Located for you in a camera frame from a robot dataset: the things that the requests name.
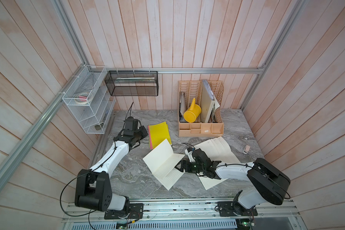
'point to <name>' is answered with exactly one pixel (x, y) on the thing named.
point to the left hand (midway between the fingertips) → (146, 132)
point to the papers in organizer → (214, 106)
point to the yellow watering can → (191, 114)
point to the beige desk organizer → (187, 90)
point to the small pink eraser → (247, 149)
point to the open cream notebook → (217, 149)
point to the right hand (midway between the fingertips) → (179, 166)
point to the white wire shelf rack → (93, 117)
